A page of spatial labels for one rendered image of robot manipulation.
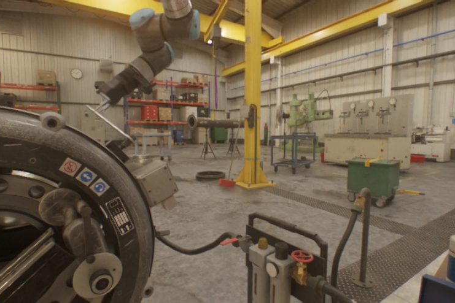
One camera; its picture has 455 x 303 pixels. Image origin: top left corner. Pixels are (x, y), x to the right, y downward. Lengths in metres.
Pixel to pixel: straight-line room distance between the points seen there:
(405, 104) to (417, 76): 4.84
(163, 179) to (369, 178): 2.95
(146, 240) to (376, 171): 2.98
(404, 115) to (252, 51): 3.84
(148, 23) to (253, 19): 3.58
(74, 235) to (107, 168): 0.17
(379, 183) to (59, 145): 3.21
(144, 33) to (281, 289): 1.01
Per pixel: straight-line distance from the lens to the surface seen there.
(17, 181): 0.78
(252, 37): 4.30
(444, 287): 0.79
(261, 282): 1.06
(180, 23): 0.86
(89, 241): 0.68
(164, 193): 0.75
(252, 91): 4.08
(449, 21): 11.50
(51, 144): 0.64
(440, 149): 9.43
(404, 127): 6.51
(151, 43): 0.94
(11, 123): 0.65
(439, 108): 10.92
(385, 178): 3.36
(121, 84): 0.92
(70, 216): 0.69
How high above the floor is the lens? 0.92
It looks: 5 degrees down
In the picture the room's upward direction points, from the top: straight up
